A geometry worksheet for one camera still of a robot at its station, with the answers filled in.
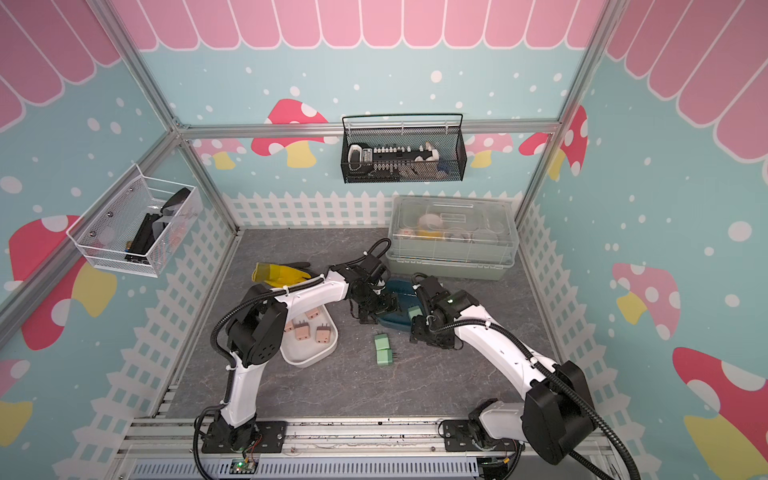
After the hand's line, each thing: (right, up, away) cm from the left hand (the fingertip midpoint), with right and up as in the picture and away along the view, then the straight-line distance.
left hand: (391, 320), depth 90 cm
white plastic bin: (-25, -9, -5) cm, 27 cm away
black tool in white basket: (-59, +23, -19) cm, 66 cm away
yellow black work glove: (-39, +13, +13) cm, 43 cm away
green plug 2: (-2, -10, -5) cm, 11 cm away
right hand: (+8, -3, -9) cm, 13 cm away
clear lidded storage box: (+19, +26, +6) cm, 33 cm away
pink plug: (-21, -4, 0) cm, 21 cm away
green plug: (+7, +2, +4) cm, 8 cm away
